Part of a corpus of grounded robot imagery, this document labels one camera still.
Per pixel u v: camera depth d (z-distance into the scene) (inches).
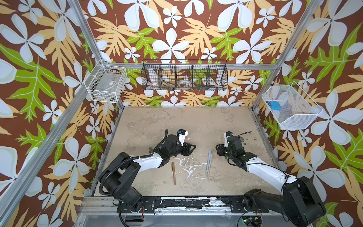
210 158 35.7
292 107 32.1
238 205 28.9
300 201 16.1
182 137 30.9
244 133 25.0
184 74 38.5
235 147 26.1
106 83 33.9
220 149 30.9
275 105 34.0
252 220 28.4
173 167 34.4
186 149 29.9
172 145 27.3
